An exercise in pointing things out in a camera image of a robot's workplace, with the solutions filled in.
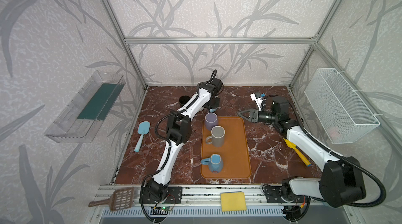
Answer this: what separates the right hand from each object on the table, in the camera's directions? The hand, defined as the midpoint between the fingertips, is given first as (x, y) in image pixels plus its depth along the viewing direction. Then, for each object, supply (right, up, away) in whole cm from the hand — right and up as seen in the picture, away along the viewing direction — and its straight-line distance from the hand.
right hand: (240, 109), depth 77 cm
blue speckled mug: (-13, -25, -3) cm, 28 cm away
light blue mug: (-14, -2, +19) cm, 24 cm away
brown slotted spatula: (-57, -42, -3) cm, 71 cm away
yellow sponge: (-4, -42, -6) cm, 42 cm away
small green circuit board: (-35, -45, -6) cm, 57 cm away
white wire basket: (+39, -1, -14) cm, 42 cm away
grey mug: (-11, -13, +5) cm, 18 cm away
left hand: (-12, +3, +21) cm, 24 cm away
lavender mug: (-15, -7, +14) cm, 21 cm away
